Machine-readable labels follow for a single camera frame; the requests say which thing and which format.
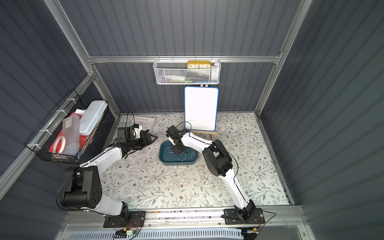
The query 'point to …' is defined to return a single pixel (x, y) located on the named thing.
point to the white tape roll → (63, 143)
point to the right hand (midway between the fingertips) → (181, 146)
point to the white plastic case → (92, 116)
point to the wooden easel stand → (206, 132)
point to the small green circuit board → (135, 231)
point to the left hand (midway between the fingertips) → (154, 140)
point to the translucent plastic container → (71, 132)
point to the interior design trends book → (147, 123)
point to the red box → (82, 138)
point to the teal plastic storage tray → (167, 157)
